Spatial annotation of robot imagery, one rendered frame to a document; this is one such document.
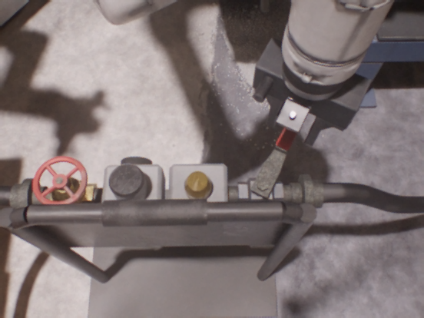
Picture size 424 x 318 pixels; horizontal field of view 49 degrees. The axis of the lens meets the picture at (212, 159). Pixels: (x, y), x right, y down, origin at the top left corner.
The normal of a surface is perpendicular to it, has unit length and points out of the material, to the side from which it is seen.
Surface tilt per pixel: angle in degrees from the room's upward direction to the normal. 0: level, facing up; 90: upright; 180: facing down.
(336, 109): 90
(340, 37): 90
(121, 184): 0
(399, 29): 0
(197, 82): 0
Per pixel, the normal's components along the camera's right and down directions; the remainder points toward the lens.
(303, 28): -0.77, 0.58
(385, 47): 0.01, 0.93
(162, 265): 0.00, -0.37
